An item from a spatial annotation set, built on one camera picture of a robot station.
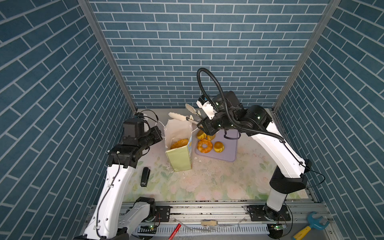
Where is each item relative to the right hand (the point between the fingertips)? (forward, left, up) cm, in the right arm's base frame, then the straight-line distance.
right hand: (199, 120), depth 63 cm
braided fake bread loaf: (+7, +12, -30) cm, 33 cm away
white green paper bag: (+13, +15, -31) cm, 37 cm away
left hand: (0, +17, -8) cm, 19 cm away
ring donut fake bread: (+7, -2, -37) cm, 38 cm away
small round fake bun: (+9, -11, -35) cm, 37 cm away
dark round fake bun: (+15, +1, -32) cm, 35 cm away
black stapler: (-14, +30, -35) cm, 48 cm away
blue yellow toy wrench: (-28, -57, -38) cm, 73 cm away
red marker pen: (-37, +9, -38) cm, 53 cm away
